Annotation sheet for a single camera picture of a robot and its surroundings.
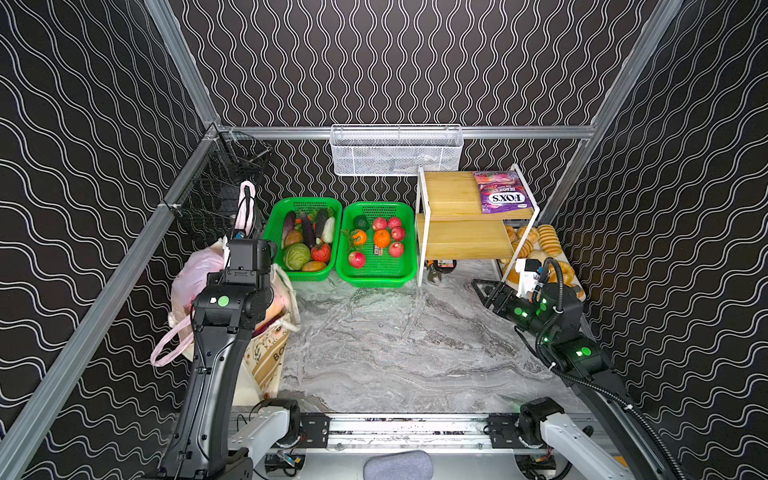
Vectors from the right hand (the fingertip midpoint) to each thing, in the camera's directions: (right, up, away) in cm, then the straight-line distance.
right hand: (479, 285), depth 71 cm
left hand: (-56, +2, -7) cm, 57 cm away
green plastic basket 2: (-31, +4, +32) cm, 45 cm away
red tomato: (-45, +8, +32) cm, 55 cm away
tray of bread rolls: (+36, +12, +40) cm, 55 cm away
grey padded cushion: (-19, -40, -4) cm, 45 cm away
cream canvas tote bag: (-52, -20, -1) cm, 56 cm away
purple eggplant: (-52, +16, +41) cm, 68 cm away
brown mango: (-47, +3, +28) cm, 55 cm away
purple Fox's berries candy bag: (+8, +24, +7) cm, 26 cm away
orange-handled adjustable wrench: (-6, +1, +34) cm, 34 cm away
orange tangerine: (-24, +13, +38) cm, 47 cm away
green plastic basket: (-62, +18, +43) cm, 77 cm away
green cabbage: (-52, +7, +29) cm, 60 cm away
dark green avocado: (-32, +20, +43) cm, 57 cm away
